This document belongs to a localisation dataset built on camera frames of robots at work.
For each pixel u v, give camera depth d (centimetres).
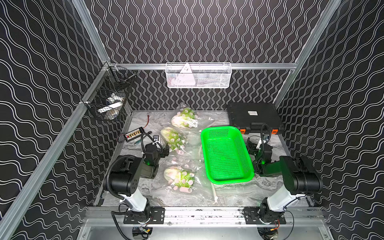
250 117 109
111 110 73
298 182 47
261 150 73
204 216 76
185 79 90
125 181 46
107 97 84
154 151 74
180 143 92
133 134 104
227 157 95
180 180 78
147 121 114
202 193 78
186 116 106
